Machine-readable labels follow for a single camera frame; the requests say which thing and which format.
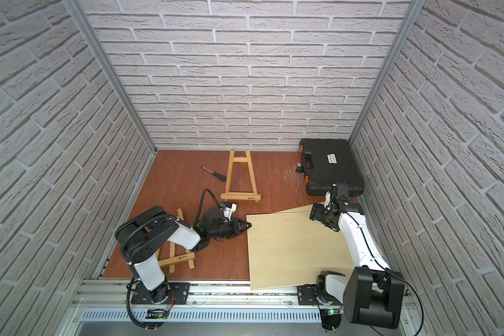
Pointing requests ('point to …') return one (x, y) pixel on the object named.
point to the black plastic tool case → (327, 162)
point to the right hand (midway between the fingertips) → (322, 216)
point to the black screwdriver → (215, 174)
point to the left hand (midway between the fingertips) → (254, 226)
